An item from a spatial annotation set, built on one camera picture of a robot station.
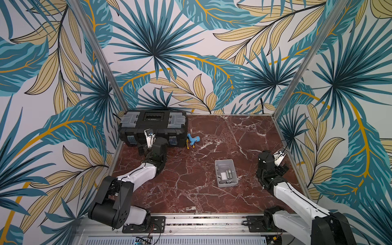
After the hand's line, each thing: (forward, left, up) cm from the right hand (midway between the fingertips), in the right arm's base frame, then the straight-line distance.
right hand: (277, 157), depth 82 cm
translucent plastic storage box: (+2, +28, -14) cm, 32 cm away
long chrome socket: (-4, +26, -13) cm, 29 cm away
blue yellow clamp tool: (+21, +46, -12) cm, 52 cm away
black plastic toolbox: (+21, +58, +3) cm, 62 cm away
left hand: (+11, +71, +2) cm, 72 cm away
